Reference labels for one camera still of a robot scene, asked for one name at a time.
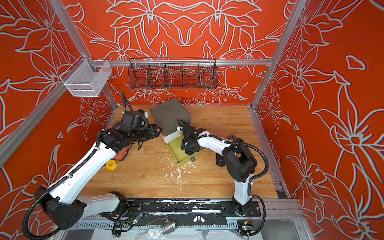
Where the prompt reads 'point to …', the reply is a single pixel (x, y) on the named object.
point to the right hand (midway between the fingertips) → (186, 145)
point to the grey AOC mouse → (220, 160)
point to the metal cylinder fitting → (169, 226)
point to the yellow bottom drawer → (178, 154)
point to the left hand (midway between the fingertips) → (159, 129)
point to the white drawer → (179, 133)
